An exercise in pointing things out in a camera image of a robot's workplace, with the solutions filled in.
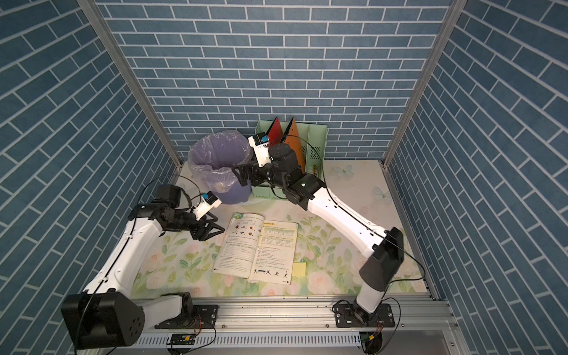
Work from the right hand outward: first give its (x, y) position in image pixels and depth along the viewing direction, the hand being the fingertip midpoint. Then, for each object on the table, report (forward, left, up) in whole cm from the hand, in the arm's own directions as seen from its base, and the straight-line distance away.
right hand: (246, 163), depth 69 cm
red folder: (+26, -5, -7) cm, 28 cm away
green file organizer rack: (+35, -21, -18) cm, 45 cm away
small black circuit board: (-44, +18, -40) cm, 62 cm away
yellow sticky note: (-19, -19, -36) cm, 45 cm away
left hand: (-11, +10, -19) cm, 24 cm away
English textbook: (-13, -1, -36) cm, 39 cm away
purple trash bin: (+20, +23, -17) cm, 35 cm away
